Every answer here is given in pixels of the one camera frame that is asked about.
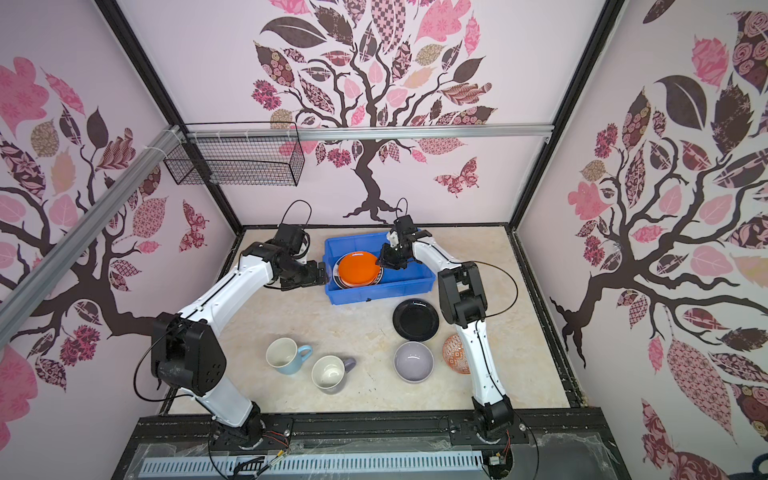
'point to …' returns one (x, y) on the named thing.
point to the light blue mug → (285, 356)
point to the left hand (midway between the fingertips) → (315, 283)
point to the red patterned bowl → (455, 355)
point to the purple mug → (328, 373)
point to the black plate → (416, 319)
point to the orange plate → (357, 269)
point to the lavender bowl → (414, 362)
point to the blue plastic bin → (413, 280)
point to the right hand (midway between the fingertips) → (379, 258)
